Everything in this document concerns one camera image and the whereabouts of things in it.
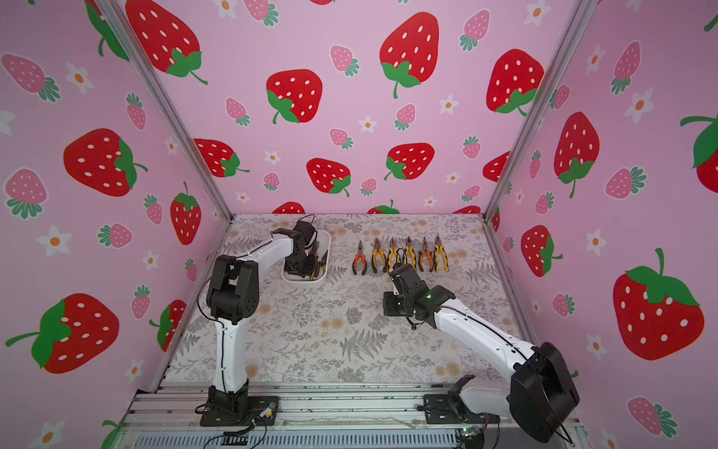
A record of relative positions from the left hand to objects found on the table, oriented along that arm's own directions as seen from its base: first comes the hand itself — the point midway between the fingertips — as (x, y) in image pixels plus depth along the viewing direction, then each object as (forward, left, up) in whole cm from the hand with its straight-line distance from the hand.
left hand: (309, 272), depth 103 cm
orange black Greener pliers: (+8, -43, +1) cm, 44 cm away
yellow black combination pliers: (+11, -50, +1) cm, 51 cm away
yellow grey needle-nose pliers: (+2, -5, +2) cm, 6 cm away
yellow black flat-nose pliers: (+11, -39, 0) cm, 41 cm away
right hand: (-18, -29, +11) cm, 36 cm away
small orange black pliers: (+7, -18, 0) cm, 19 cm away
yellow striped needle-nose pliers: (+8, -31, +2) cm, 32 cm away
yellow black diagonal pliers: (+9, -26, +2) cm, 27 cm away
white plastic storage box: (+10, -5, +6) cm, 13 cm away
